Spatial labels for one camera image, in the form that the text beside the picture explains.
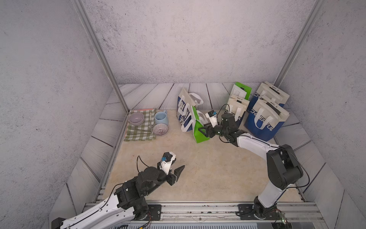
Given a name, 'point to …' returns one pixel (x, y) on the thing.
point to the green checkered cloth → (144, 131)
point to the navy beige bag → (237, 107)
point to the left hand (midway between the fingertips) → (181, 165)
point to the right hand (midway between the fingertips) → (202, 127)
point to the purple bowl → (136, 119)
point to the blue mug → (161, 117)
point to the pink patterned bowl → (160, 129)
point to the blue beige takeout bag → (269, 93)
